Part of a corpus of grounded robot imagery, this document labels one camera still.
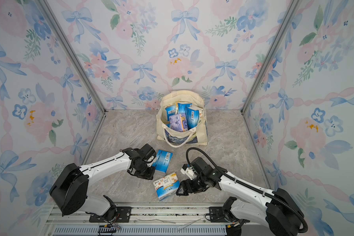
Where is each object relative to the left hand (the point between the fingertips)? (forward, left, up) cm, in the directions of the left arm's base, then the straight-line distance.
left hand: (154, 177), depth 83 cm
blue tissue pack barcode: (+35, -16, +20) cm, 44 cm away
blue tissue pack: (+29, -22, +20) cm, 41 cm away
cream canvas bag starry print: (+24, -26, +7) cm, 36 cm away
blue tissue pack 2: (+36, -9, +16) cm, 41 cm away
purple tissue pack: (+24, -14, +19) cm, 34 cm away
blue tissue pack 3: (+8, -4, +3) cm, 10 cm away
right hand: (-9, -16, +3) cm, 19 cm away
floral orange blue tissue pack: (-6, -8, +3) cm, 10 cm away
